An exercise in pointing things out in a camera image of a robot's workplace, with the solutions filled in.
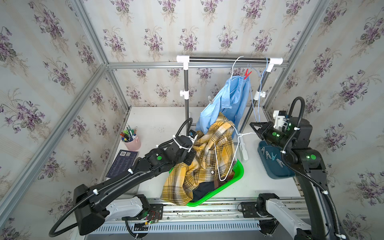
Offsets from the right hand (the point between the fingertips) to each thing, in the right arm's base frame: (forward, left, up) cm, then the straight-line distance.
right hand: (254, 122), depth 64 cm
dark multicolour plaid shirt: (-20, +22, -28) cm, 41 cm away
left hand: (-6, +27, -15) cm, 32 cm away
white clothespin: (+6, -18, -34) cm, 38 cm away
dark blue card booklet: (-3, +71, -36) cm, 79 cm away
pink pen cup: (+7, +66, -24) cm, 71 cm away
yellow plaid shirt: (-4, +15, -23) cm, 27 cm away
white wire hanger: (+16, -4, -33) cm, 37 cm away
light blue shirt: (+18, +6, -4) cm, 19 cm away
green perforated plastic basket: (-13, +2, -28) cm, 31 cm away
